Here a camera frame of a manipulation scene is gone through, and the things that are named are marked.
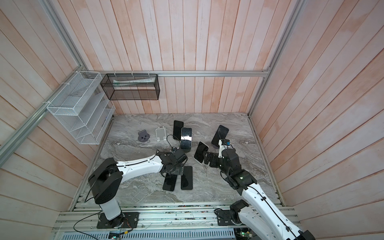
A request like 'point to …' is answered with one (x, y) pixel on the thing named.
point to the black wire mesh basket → (131, 86)
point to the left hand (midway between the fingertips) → (173, 171)
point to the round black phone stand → (143, 136)
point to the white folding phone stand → (160, 134)
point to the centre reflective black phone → (186, 138)
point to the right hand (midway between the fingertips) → (210, 153)
